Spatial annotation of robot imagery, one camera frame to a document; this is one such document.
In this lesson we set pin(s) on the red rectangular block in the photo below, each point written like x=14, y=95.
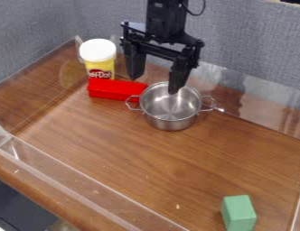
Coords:
x=114, y=89

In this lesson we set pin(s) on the yellow play-doh can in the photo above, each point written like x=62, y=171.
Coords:
x=98, y=53

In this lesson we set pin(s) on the green foam block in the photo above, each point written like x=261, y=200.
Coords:
x=238, y=213

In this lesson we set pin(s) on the small steel pot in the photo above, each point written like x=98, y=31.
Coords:
x=170, y=112

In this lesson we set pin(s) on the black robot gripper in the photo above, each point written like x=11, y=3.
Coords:
x=161, y=37

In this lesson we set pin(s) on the clear acrylic table barrier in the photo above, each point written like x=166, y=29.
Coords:
x=85, y=157

